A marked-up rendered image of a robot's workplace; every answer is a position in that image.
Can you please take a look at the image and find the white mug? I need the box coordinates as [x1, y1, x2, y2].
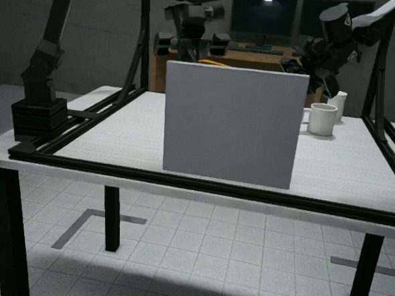
[301, 103, 337, 136]

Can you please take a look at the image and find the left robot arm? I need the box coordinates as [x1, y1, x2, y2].
[291, 0, 395, 67]

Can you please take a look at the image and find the white cylinder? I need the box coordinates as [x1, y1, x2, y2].
[327, 91, 347, 122]

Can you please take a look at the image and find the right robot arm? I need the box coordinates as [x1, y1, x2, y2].
[21, 0, 225, 106]

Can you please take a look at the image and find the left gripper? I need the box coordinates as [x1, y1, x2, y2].
[279, 48, 341, 99]

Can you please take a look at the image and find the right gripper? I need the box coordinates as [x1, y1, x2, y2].
[153, 18, 231, 63]

